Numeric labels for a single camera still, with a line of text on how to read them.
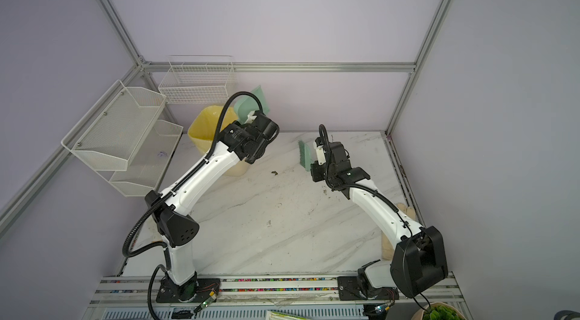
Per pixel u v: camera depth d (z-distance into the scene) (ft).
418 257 1.34
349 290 2.40
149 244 1.60
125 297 2.40
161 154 3.05
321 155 2.40
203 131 3.05
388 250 2.70
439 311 2.04
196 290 2.27
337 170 2.03
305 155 2.97
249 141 1.76
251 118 2.30
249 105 2.17
